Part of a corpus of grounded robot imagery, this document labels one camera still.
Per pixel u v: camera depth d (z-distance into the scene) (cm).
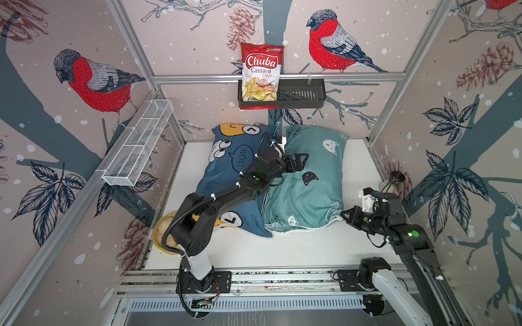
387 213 54
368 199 68
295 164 73
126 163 71
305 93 95
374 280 62
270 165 64
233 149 98
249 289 73
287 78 91
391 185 90
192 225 46
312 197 81
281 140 75
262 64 83
